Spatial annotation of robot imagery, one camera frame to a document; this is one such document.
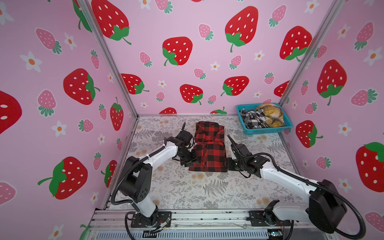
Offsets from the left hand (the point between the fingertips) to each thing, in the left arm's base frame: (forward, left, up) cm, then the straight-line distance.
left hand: (199, 162), depth 85 cm
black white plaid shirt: (+35, -40, +1) cm, 53 cm away
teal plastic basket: (+31, -63, +1) cm, 71 cm away
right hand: (-1, -14, 0) cm, 14 cm away
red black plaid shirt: (+15, -7, -4) cm, 17 cm away
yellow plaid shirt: (+38, -54, +2) cm, 66 cm away
